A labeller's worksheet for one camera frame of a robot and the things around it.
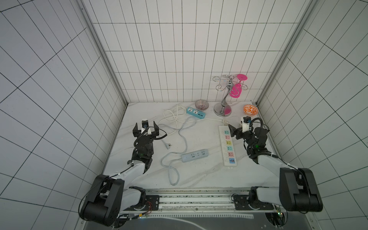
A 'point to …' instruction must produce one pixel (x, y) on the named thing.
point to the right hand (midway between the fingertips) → (237, 121)
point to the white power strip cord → (224, 122)
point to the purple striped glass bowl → (201, 105)
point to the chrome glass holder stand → (222, 109)
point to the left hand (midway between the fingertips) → (145, 123)
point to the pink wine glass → (236, 90)
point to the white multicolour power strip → (227, 146)
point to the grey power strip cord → (167, 145)
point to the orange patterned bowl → (250, 109)
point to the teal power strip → (195, 112)
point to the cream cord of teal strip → (173, 113)
